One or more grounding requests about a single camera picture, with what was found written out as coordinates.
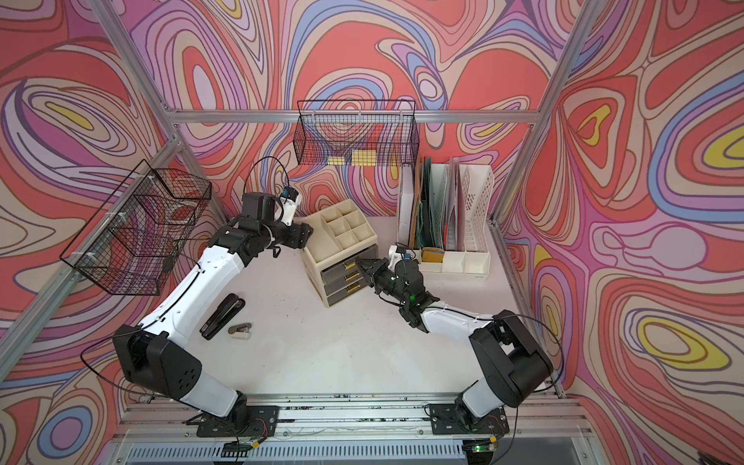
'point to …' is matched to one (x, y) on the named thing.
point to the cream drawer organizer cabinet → (341, 234)
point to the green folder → (427, 231)
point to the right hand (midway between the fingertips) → (354, 268)
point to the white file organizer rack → (442, 211)
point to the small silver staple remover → (241, 330)
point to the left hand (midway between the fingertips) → (304, 226)
